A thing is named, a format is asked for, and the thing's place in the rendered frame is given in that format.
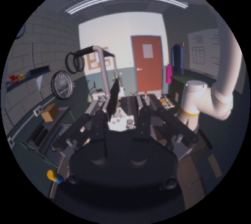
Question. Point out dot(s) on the red-topped pin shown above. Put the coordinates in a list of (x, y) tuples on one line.
[(145, 94)]

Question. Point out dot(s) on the yellow and blue cylinder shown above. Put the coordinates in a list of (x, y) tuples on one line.
[(54, 176)]

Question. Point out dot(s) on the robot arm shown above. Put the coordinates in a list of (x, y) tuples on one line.
[(212, 87)]

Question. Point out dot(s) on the grey push frame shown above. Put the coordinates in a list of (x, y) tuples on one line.
[(102, 69)]

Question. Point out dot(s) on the grey side table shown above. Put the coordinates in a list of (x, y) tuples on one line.
[(48, 130)]

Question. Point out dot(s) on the cork notice board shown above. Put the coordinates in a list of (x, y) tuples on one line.
[(97, 58)]

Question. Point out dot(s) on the black backrest panel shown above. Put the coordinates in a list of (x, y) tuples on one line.
[(113, 99)]

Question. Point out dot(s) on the orange tool tray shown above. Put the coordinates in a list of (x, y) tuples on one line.
[(165, 103)]

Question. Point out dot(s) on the silver index knob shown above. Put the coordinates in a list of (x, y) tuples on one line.
[(129, 123)]

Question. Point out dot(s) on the yellow bin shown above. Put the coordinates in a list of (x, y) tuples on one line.
[(21, 77)]

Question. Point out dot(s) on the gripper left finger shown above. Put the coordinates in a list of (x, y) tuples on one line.
[(95, 124)]

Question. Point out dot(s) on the red door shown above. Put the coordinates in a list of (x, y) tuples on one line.
[(148, 64)]

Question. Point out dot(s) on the spoked wheel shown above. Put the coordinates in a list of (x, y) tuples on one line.
[(62, 84)]

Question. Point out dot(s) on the white wheelchair base plate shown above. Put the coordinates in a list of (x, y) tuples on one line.
[(120, 123)]

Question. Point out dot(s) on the blue cylinder tank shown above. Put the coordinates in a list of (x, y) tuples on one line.
[(177, 58)]

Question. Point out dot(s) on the dark green cabinet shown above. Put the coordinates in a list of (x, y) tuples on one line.
[(179, 90)]

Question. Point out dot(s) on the red bin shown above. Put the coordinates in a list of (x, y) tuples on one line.
[(13, 79)]

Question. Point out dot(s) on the blue wall shelf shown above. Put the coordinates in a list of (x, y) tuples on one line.
[(28, 77)]

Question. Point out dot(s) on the ceiling light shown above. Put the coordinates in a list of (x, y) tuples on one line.
[(126, 0)]

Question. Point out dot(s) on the white notice board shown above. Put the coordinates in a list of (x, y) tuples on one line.
[(204, 51)]

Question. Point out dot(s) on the brown cardboard box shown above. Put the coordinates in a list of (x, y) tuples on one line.
[(50, 112)]

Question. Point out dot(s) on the white wall socket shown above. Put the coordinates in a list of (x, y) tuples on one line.
[(38, 111)]

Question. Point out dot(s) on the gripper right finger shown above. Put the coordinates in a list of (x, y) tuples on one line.
[(155, 124)]

